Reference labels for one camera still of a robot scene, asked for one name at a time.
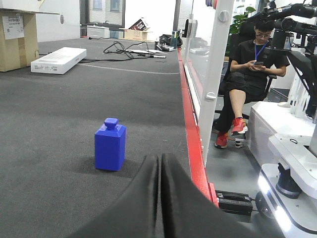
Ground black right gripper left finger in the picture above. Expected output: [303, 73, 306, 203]
[66, 154, 159, 238]

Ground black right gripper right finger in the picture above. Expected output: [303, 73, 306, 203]
[161, 153, 286, 238]

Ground blue bottle-shaped plastic part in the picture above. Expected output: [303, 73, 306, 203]
[94, 118, 127, 172]

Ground conveyor with dark grey belt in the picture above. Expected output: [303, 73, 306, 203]
[0, 0, 236, 238]

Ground black power brick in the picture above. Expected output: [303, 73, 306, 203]
[215, 189, 254, 216]

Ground white mobile robot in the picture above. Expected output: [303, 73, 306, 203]
[247, 0, 317, 234]

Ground person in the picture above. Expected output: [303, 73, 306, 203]
[214, 18, 290, 149]

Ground white paper sheet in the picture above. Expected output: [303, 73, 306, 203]
[123, 48, 159, 54]

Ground small white device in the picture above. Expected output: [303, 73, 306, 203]
[155, 44, 174, 52]

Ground long flat white box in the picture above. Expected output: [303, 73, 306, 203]
[30, 47, 87, 75]

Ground black bag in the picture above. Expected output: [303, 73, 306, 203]
[158, 34, 174, 47]

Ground dark green bottle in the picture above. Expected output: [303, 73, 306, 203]
[171, 30, 183, 49]

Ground open brown cardboard box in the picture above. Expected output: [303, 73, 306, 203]
[119, 17, 154, 41]

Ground white box-shaped appliance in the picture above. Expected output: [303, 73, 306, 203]
[86, 24, 110, 39]

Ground large brown cardboard box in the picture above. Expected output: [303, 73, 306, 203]
[0, 7, 61, 73]

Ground green potted plant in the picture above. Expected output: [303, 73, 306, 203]
[229, 6, 257, 50]

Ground black cable on belt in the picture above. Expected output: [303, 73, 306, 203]
[76, 41, 167, 63]

